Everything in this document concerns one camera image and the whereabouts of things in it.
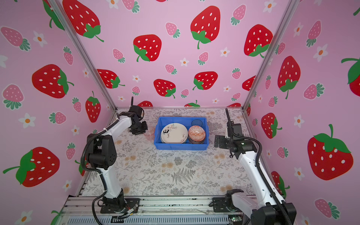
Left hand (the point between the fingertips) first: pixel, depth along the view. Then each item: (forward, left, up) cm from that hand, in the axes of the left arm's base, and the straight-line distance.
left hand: (146, 130), depth 97 cm
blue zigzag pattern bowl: (-3, -36, +1) cm, 36 cm away
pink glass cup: (0, -2, -4) cm, 5 cm away
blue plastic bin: (-10, -11, -2) cm, 15 cm away
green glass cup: (+8, -36, 0) cm, 37 cm away
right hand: (-14, -50, +10) cm, 53 cm away
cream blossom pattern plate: (+1, -19, -5) cm, 20 cm away
